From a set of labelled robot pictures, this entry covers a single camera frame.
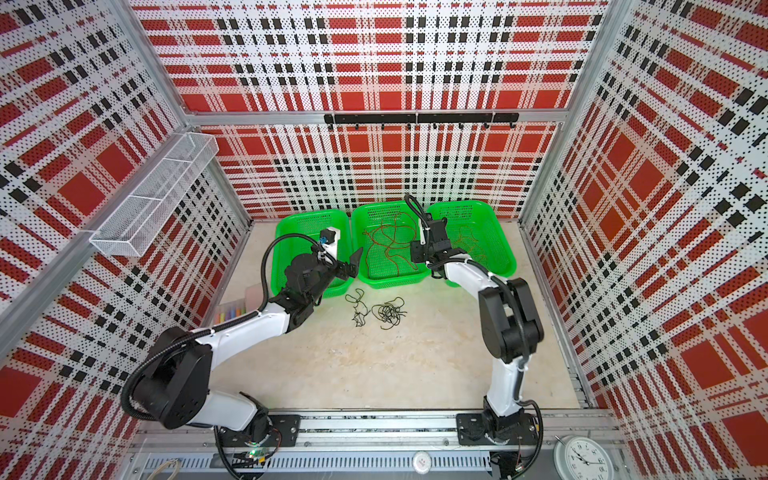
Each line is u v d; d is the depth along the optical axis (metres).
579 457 0.67
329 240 0.69
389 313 0.93
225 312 0.95
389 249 1.11
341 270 0.75
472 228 1.15
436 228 0.75
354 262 0.76
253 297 0.96
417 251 0.88
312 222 1.17
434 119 0.88
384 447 0.72
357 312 0.94
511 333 0.50
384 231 1.16
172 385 0.43
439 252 0.73
